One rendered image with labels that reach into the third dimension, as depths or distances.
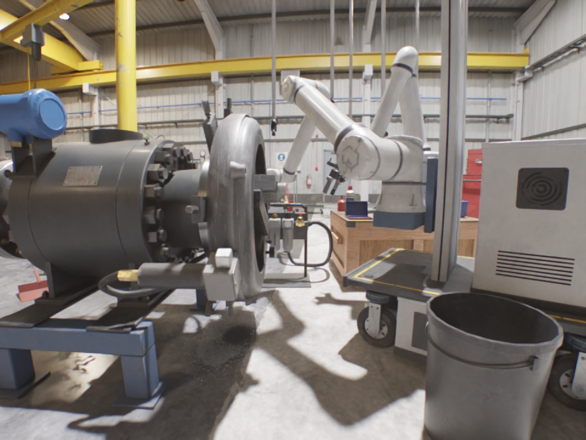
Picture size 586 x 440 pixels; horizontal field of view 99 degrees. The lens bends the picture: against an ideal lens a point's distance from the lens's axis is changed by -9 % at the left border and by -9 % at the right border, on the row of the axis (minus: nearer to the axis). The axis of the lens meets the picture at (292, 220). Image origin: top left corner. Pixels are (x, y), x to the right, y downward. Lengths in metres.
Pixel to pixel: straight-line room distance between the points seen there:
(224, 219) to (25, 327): 0.76
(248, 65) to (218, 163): 11.73
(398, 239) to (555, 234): 1.07
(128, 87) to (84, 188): 3.89
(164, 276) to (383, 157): 0.77
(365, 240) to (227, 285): 1.28
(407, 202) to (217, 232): 0.67
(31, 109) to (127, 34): 4.07
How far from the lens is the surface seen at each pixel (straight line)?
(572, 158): 1.10
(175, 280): 0.85
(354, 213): 2.05
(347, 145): 0.99
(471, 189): 4.73
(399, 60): 1.71
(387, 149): 1.00
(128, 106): 4.88
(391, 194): 1.10
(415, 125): 1.77
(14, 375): 1.38
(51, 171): 1.26
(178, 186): 1.13
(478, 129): 13.61
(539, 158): 1.09
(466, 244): 2.22
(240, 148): 0.90
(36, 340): 1.24
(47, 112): 1.28
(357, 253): 1.91
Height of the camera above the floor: 0.70
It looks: 7 degrees down
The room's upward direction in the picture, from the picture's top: straight up
